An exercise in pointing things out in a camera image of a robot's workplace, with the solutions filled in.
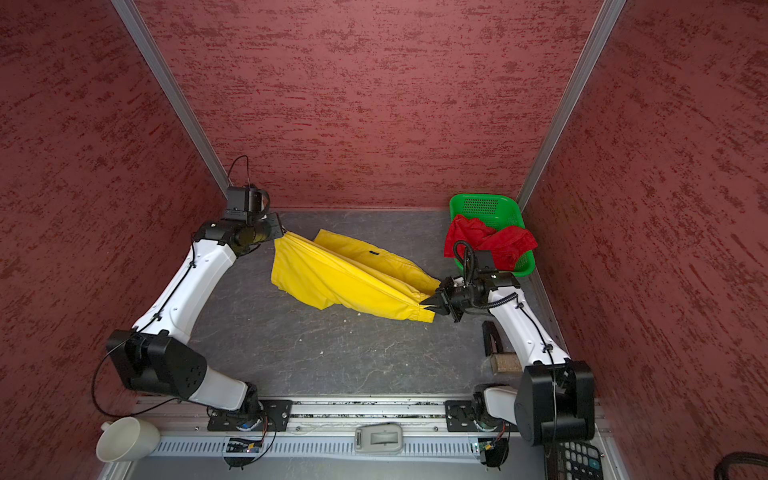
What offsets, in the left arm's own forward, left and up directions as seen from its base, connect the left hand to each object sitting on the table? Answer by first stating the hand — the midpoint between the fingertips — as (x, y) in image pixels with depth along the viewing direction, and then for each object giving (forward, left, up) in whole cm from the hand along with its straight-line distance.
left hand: (272, 230), depth 82 cm
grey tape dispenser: (-46, -32, -22) cm, 61 cm away
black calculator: (-50, -79, -23) cm, 96 cm away
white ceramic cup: (-47, +27, -20) cm, 58 cm away
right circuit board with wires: (-48, -60, -26) cm, 81 cm away
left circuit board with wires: (-47, +3, -28) cm, 55 cm away
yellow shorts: (-9, -19, -5) cm, 21 cm away
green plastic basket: (+29, -77, -20) cm, 84 cm away
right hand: (-19, -41, -8) cm, 46 cm away
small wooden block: (-29, -65, -20) cm, 74 cm away
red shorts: (+9, -72, -15) cm, 74 cm away
